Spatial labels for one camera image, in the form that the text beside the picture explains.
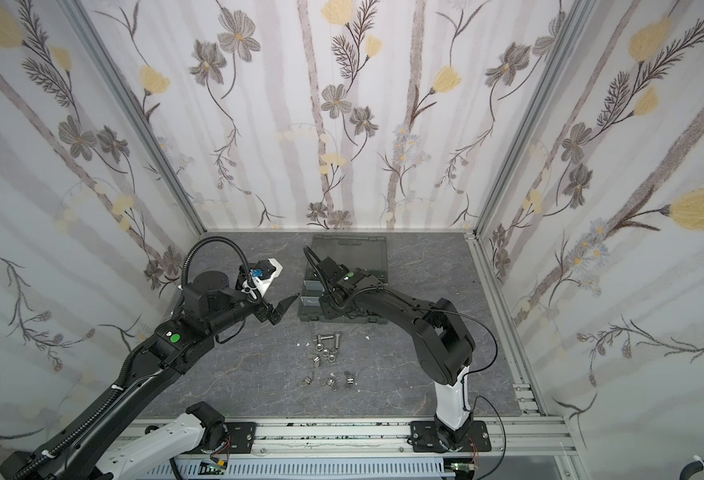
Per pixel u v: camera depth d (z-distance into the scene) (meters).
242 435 0.73
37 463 0.37
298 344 0.91
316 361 0.86
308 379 0.84
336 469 1.67
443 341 0.48
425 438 0.73
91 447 0.40
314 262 0.68
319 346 0.89
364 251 1.19
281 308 0.62
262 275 0.56
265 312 0.60
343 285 0.63
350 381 0.82
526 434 0.79
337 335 0.91
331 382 0.82
